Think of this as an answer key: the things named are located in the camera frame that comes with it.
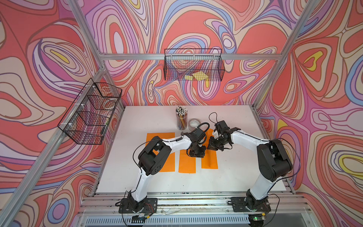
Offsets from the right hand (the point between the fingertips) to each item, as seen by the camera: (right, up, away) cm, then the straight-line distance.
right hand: (208, 151), depth 91 cm
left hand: (-1, -4, 0) cm, 5 cm away
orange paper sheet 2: (+1, -5, -3) cm, 6 cm away
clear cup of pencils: (-17, +25, +2) cm, 31 cm away
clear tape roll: (-8, +18, +17) cm, 26 cm away
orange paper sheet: (-14, -8, -2) cm, 16 cm away
